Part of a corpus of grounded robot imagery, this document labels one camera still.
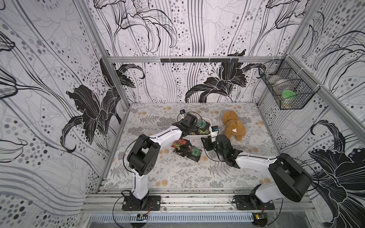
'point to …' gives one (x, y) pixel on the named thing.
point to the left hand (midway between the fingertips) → (191, 126)
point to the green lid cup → (288, 99)
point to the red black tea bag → (177, 144)
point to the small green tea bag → (195, 151)
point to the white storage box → (205, 135)
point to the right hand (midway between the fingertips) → (205, 136)
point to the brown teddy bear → (234, 127)
